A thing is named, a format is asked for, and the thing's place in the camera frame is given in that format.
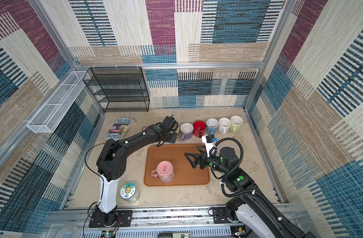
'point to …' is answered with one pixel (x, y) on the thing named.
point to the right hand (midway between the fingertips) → (191, 153)
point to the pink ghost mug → (164, 171)
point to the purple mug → (186, 130)
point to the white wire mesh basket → (46, 120)
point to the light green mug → (236, 122)
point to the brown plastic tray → (184, 174)
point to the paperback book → (119, 128)
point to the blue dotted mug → (212, 125)
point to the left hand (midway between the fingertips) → (173, 135)
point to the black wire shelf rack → (118, 89)
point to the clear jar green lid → (130, 192)
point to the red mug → (199, 128)
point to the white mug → (224, 124)
